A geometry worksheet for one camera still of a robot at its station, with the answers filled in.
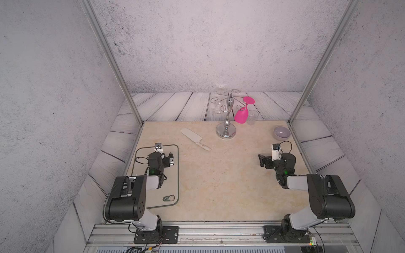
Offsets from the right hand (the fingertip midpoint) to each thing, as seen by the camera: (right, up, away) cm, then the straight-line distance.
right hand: (269, 153), depth 94 cm
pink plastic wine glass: (-14, +24, +10) cm, 29 cm away
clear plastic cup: (-3, +25, +25) cm, 36 cm away
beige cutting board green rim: (-57, -21, -9) cm, 62 cm away
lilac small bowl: (+15, +12, +15) cm, 24 cm away
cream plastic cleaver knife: (-45, +9, +19) cm, 50 cm away
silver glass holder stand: (-23, +13, +21) cm, 34 cm away
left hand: (-62, 0, +1) cm, 62 cm away
